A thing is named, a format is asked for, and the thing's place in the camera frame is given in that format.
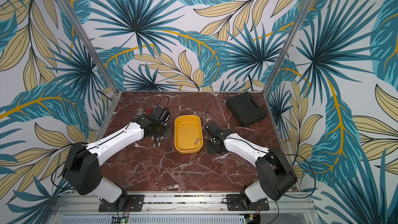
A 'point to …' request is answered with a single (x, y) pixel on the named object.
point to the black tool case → (246, 109)
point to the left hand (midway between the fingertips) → (167, 132)
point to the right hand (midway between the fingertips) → (212, 148)
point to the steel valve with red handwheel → (140, 111)
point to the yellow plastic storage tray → (187, 128)
